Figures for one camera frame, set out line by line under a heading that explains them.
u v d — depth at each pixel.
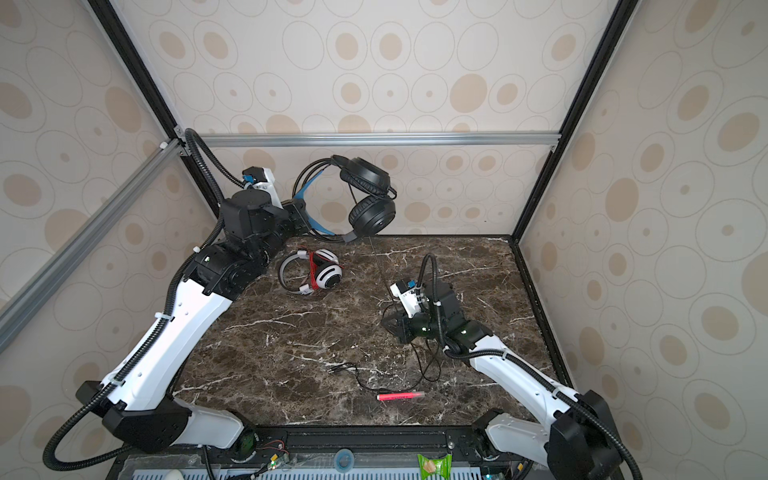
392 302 1.00
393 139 0.92
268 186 0.55
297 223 0.57
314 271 1.01
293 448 0.76
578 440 0.39
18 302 0.52
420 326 0.69
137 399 0.38
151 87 0.80
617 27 0.70
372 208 0.56
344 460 0.72
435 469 0.69
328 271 0.98
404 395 0.82
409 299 0.69
